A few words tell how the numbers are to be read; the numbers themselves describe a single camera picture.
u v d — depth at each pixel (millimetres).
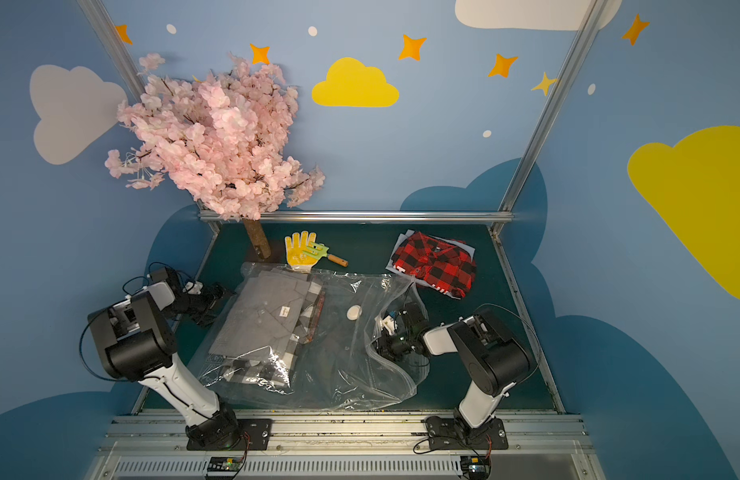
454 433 737
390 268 1024
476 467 730
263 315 906
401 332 845
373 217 1325
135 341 499
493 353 485
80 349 447
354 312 947
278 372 819
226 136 636
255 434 748
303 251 1143
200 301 856
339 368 835
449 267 984
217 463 726
